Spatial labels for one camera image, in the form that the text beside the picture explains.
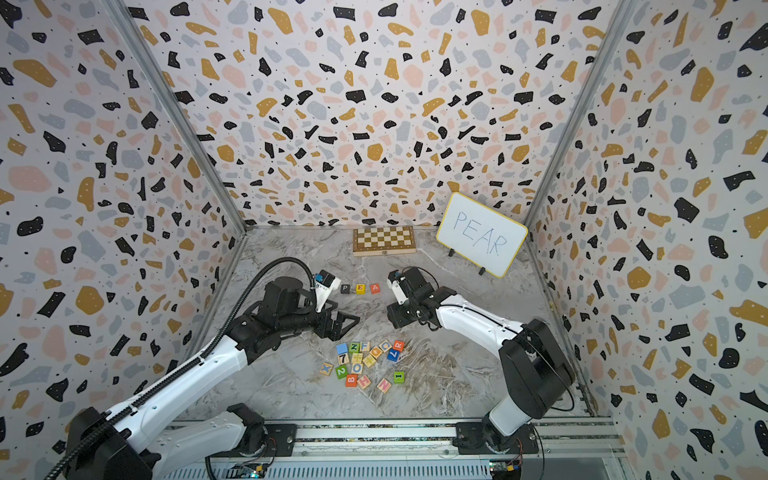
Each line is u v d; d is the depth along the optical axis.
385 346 0.90
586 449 0.76
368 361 0.86
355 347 0.88
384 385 0.82
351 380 0.83
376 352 0.88
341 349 0.88
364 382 0.83
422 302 0.65
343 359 0.86
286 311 0.61
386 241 1.14
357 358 0.86
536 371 0.45
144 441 0.41
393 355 0.88
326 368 0.85
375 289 1.03
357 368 0.85
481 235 1.04
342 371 0.84
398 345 0.90
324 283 0.67
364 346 0.89
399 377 0.83
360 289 1.01
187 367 0.47
